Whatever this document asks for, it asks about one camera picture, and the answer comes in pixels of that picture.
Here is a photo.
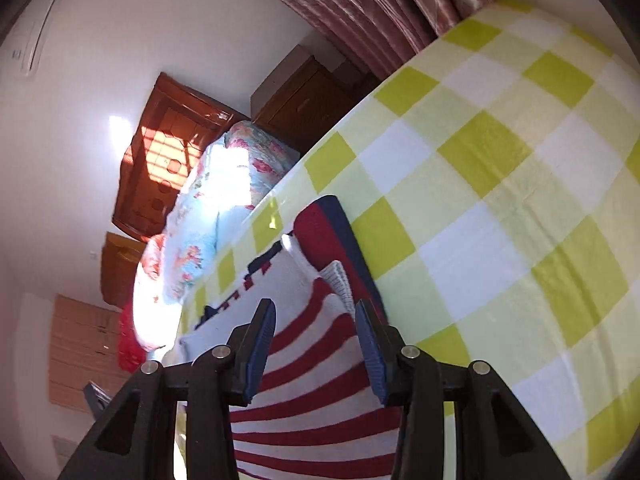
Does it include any red grey striped navy sweater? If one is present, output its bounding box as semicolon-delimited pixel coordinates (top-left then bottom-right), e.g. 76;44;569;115
177;195;399;479

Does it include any red patterned bedding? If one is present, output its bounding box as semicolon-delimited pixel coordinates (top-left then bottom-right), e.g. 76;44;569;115
117;301;146;373

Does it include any light wooden louvered cabinet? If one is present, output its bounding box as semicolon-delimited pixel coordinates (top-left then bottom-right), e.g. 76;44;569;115
48;295;129;412

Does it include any pink white floral pillow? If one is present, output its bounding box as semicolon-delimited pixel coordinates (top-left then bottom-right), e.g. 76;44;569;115
132;234;181;352

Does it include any plain wooden headboard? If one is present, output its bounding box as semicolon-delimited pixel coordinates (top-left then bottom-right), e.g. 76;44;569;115
100;232;145;308

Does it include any yellow green checkered blanket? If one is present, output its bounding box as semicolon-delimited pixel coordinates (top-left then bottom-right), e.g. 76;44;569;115
182;0;639;479

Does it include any light blue floral folded quilt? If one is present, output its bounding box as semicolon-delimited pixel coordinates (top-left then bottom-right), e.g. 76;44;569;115
160;122;299;304

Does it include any carved wooden headboard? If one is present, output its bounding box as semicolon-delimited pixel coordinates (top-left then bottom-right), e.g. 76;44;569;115
112;73;246;243

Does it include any wooden nightstand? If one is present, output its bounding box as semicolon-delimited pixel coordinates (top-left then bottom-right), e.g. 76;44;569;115
250;44;380;154

